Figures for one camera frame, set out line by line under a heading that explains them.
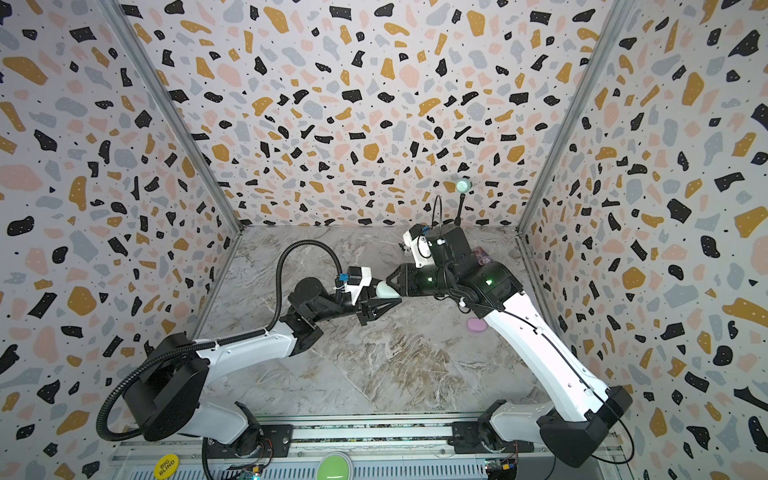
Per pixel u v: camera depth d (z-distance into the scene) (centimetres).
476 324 94
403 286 56
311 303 59
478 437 66
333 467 69
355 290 62
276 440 73
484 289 44
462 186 87
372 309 64
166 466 70
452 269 48
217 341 48
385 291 65
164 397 42
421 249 58
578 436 37
